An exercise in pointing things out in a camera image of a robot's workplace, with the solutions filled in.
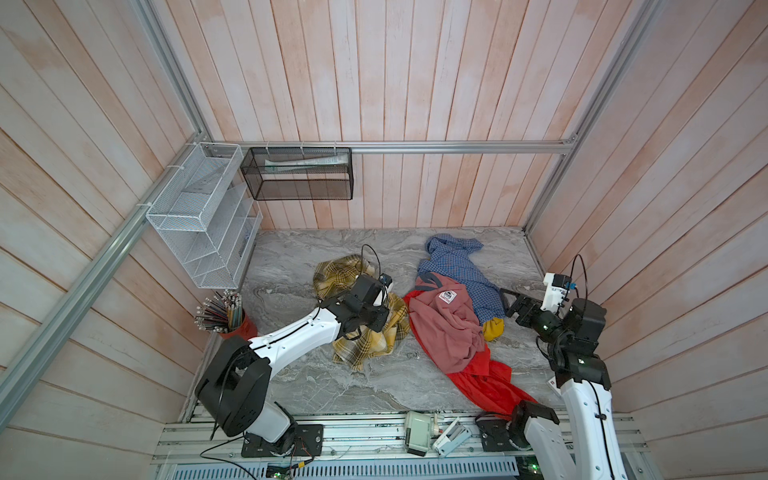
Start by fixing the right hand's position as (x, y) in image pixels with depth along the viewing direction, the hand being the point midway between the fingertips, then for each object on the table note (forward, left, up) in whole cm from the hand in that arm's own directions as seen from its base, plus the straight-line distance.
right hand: (512, 293), depth 76 cm
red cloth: (-17, +5, -17) cm, 25 cm away
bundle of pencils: (-3, +80, -8) cm, 80 cm away
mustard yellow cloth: (-1, -1, -19) cm, 19 cm away
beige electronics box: (-30, +24, -16) cm, 42 cm away
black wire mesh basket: (+47, +65, +4) cm, 80 cm away
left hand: (-1, +34, -12) cm, 36 cm away
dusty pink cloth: (-3, +16, -10) cm, 19 cm away
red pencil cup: (-6, +73, -12) cm, 74 cm away
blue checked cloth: (+26, +10, -16) cm, 32 cm away
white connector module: (-30, +15, -20) cm, 38 cm away
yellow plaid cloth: (+16, +50, -14) cm, 55 cm away
